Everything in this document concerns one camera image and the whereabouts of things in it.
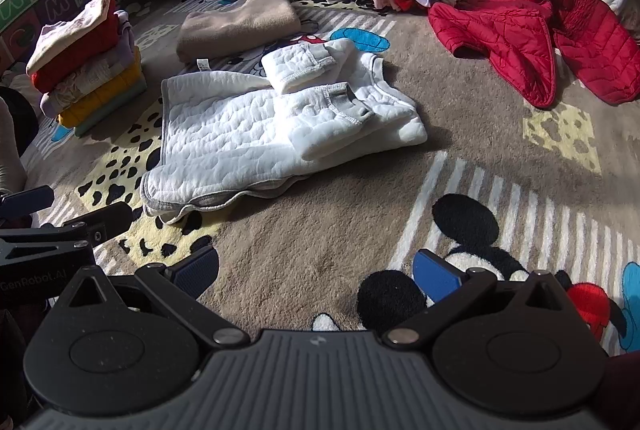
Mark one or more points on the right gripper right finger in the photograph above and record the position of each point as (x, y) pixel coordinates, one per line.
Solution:
(453, 292)

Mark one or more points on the red stacked garment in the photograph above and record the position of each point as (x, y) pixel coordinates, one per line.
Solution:
(102, 38)

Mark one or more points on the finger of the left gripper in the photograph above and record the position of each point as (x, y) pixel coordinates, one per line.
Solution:
(105, 223)
(26, 202)

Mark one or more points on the beige folded fleece garment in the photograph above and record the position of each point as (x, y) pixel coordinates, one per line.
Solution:
(235, 28)

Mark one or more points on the red quilted jacket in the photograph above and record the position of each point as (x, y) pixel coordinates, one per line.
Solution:
(522, 38)

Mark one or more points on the foot in grey sock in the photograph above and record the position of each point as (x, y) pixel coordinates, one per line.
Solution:
(12, 173)

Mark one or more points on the yellow stacked garment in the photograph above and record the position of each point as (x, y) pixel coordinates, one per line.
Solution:
(73, 116)

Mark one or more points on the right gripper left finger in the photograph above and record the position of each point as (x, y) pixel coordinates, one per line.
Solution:
(175, 290)

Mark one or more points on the white quilted jacket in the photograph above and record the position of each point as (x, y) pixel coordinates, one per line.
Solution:
(229, 134)

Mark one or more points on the lilac floral stacked garment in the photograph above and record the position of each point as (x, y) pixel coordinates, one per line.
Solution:
(97, 71)

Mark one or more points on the teal stacked garment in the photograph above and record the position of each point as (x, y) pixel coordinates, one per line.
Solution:
(97, 116)

